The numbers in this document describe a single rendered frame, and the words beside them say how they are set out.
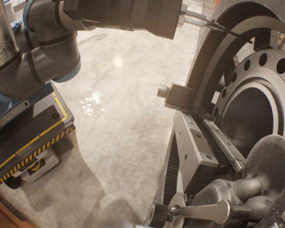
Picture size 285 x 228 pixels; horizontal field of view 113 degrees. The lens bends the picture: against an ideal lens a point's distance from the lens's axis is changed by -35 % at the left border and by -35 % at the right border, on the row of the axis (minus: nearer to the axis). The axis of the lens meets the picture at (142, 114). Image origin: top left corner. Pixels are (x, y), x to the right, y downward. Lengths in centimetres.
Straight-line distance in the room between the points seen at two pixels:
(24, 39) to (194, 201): 61
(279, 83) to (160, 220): 34
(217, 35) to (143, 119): 76
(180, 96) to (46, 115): 61
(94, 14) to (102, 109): 92
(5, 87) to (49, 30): 16
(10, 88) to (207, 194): 41
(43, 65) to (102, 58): 127
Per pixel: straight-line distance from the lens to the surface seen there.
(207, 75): 57
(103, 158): 91
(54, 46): 32
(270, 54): 38
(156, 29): 21
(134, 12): 22
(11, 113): 68
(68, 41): 33
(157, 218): 27
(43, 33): 32
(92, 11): 21
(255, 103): 50
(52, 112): 75
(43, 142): 69
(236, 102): 48
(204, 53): 53
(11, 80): 35
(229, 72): 53
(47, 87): 65
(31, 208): 107
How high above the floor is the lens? 86
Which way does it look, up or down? 55 degrees down
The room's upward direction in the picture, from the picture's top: 9 degrees clockwise
